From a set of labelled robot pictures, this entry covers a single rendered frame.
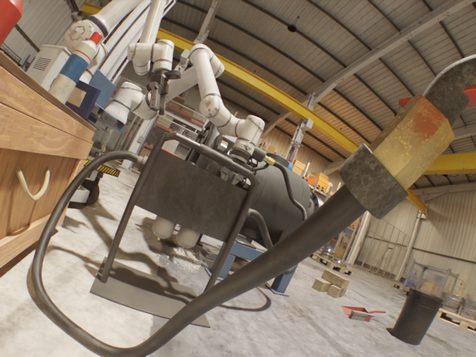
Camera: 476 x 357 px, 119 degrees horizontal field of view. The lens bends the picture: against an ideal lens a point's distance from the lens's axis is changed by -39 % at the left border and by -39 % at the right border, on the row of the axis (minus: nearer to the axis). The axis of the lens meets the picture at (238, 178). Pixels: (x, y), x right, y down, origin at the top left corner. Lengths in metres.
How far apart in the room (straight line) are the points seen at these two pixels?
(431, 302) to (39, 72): 2.95
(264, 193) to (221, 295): 1.22
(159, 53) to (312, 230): 1.02
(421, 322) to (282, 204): 1.35
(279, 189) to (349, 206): 1.37
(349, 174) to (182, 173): 0.63
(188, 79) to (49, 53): 0.99
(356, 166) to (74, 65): 0.66
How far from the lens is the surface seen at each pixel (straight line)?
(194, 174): 0.76
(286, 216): 1.62
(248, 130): 0.96
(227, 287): 0.30
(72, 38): 1.21
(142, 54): 1.12
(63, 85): 0.68
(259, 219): 0.90
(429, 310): 1.84
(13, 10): 0.48
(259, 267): 0.24
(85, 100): 0.83
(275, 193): 1.53
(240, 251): 1.38
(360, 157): 0.18
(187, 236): 0.80
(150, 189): 0.74
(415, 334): 1.87
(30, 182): 0.67
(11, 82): 0.41
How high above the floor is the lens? 0.43
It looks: 7 degrees up
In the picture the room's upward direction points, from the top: 24 degrees clockwise
